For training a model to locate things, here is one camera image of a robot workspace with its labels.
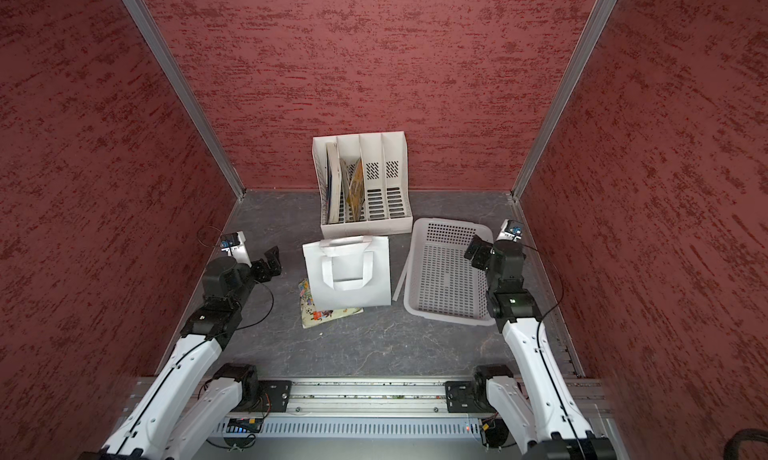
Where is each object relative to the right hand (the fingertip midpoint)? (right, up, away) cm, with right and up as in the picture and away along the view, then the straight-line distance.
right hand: (488, 246), depth 79 cm
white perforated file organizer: (-28, +14, +28) cm, 42 cm away
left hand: (-62, -3, 0) cm, 62 cm away
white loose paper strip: (-25, -17, +13) cm, 33 cm away
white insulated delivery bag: (-38, -8, +3) cm, 39 cm away
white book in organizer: (-45, +20, +15) cm, 52 cm away
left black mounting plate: (-56, -38, -5) cm, 68 cm away
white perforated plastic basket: (-10, -13, +15) cm, 23 cm away
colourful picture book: (-51, -22, +8) cm, 56 cm away
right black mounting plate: (-7, -38, -5) cm, 39 cm away
